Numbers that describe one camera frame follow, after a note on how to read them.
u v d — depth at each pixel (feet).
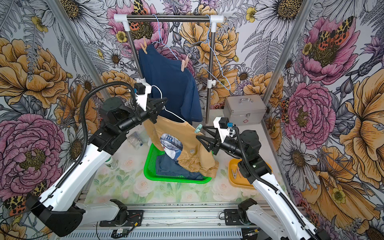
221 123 1.68
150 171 2.77
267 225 1.71
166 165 2.86
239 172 1.74
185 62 2.05
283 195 1.42
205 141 1.84
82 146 2.96
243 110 3.55
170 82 2.30
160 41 2.85
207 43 2.87
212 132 2.06
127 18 1.96
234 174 2.86
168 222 2.40
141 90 1.60
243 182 2.65
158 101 1.85
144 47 2.45
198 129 2.00
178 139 2.55
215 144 1.77
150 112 1.71
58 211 1.26
